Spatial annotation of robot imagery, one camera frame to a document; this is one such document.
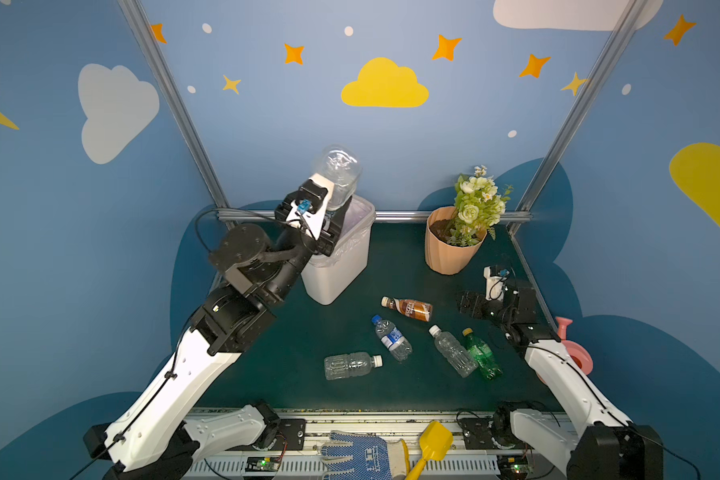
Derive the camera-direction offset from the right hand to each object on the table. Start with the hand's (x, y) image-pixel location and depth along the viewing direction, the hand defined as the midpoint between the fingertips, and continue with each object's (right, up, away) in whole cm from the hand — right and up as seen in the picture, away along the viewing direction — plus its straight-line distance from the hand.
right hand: (473, 291), depth 85 cm
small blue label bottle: (-23, -15, +2) cm, 27 cm away
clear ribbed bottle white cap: (-5, -19, -3) cm, 19 cm away
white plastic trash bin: (-42, +4, +1) cm, 42 cm away
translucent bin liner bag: (-34, +18, -1) cm, 38 cm away
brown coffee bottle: (-17, -6, +8) cm, 20 cm away
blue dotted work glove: (-30, -39, -14) cm, 51 cm away
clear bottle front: (-36, -20, -5) cm, 41 cm away
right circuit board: (+5, -41, -14) cm, 44 cm away
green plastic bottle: (+3, -20, -1) cm, 20 cm away
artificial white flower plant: (+3, +25, +5) cm, 26 cm away
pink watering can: (+25, -15, -7) cm, 30 cm away
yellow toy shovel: (-14, -36, -13) cm, 41 cm away
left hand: (-37, +22, -36) cm, 56 cm away
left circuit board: (-57, -40, -14) cm, 71 cm away
